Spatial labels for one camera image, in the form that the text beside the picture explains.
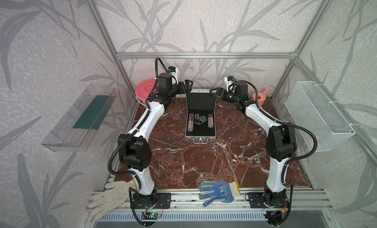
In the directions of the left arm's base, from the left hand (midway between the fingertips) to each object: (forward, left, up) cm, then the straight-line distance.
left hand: (185, 82), depth 83 cm
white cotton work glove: (-50, +36, -33) cm, 70 cm away
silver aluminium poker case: (-7, -9, -31) cm, 33 cm away
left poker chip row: (-7, -2, -30) cm, 31 cm away
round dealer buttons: (-2, -11, -31) cm, 33 cm away
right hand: (+1, -17, -7) cm, 18 cm away
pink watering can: (+11, -54, -21) cm, 59 cm away
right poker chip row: (-5, -16, -29) cm, 34 cm away
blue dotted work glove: (-49, -20, -33) cm, 63 cm away
